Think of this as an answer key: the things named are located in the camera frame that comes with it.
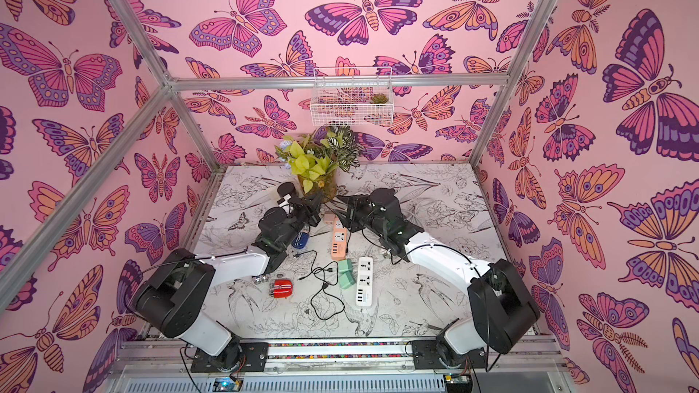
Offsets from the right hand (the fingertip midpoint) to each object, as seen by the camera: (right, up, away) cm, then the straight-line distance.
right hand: (335, 196), depth 77 cm
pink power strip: (0, -16, +17) cm, 24 cm away
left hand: (-3, +2, +4) cm, 5 cm away
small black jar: (-21, +2, +29) cm, 36 cm away
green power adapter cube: (+3, -25, +9) cm, 27 cm away
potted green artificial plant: (-7, +12, +14) cm, 20 cm away
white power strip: (+9, -27, +8) cm, 30 cm away
